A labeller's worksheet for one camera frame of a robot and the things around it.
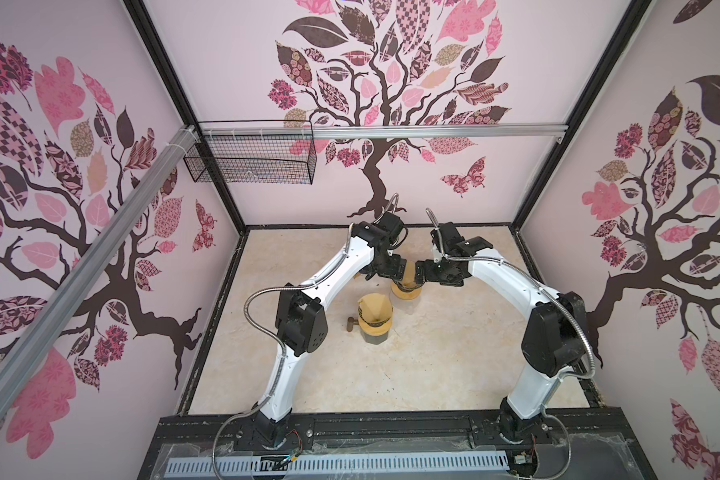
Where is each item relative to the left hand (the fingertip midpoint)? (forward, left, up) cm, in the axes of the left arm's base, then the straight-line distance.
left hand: (385, 274), depth 88 cm
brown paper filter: (-1, -7, -2) cm, 7 cm away
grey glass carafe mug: (-16, +5, -12) cm, 20 cm away
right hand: (+1, -14, -1) cm, 14 cm away
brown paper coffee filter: (-11, +3, 0) cm, 12 cm away
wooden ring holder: (-15, +3, -4) cm, 16 cm away
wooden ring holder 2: (-4, -6, -5) cm, 9 cm away
